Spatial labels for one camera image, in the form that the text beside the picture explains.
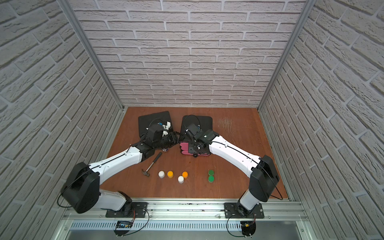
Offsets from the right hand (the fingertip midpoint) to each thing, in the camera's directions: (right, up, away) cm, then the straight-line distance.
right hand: (195, 148), depth 81 cm
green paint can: (+9, -15, +4) cm, 18 cm away
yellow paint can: (-14, -15, +2) cm, 21 cm away
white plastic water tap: (-14, +13, -5) cm, 20 cm away
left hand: (-9, +9, +2) cm, 12 cm away
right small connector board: (+26, -36, -12) cm, 46 cm away
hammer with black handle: (-29, -15, +4) cm, 33 cm away
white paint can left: (-19, -15, +1) cm, 24 cm away
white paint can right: (-8, -18, 0) cm, 19 cm away
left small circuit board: (-36, -38, -10) cm, 53 cm away
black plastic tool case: (-26, +18, +26) cm, 41 cm away
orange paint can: (-6, -15, +2) cm, 17 cm away
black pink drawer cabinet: (+6, +15, +8) cm, 18 cm away
